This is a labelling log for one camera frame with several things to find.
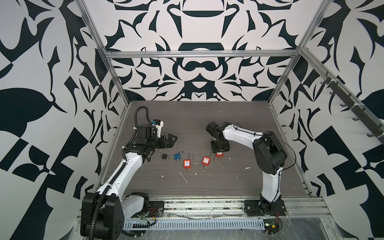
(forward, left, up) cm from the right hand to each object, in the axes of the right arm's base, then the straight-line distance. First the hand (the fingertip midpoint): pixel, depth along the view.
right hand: (218, 150), depth 93 cm
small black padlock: (-3, +33, 0) cm, 33 cm away
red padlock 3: (-3, 0, 0) cm, 3 cm away
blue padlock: (-3, +25, 0) cm, 25 cm away
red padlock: (-8, +19, 0) cm, 21 cm away
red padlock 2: (-7, +8, 0) cm, 10 cm away
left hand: (+1, +28, +15) cm, 32 cm away
